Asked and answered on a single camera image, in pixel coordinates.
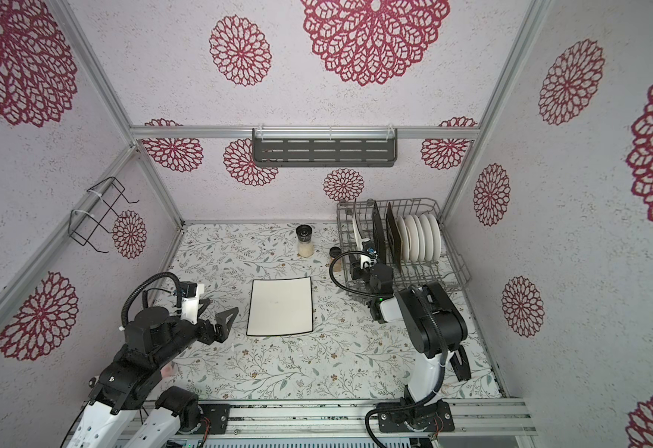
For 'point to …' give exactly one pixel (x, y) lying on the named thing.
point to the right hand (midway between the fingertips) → (359, 245)
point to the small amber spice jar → (334, 252)
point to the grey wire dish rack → (370, 217)
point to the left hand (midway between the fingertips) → (224, 311)
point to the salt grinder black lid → (304, 232)
